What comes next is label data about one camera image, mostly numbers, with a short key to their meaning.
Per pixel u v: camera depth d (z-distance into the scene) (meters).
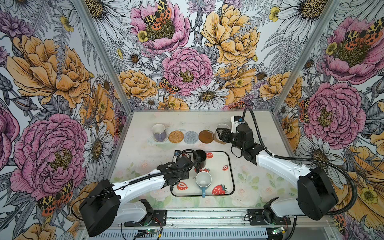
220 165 0.92
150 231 0.71
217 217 0.76
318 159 0.82
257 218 0.73
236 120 0.75
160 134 0.99
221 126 1.02
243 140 0.65
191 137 1.05
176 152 0.77
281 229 0.71
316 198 0.43
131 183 0.48
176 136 1.05
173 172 0.61
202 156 0.89
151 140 1.04
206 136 1.06
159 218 0.74
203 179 0.87
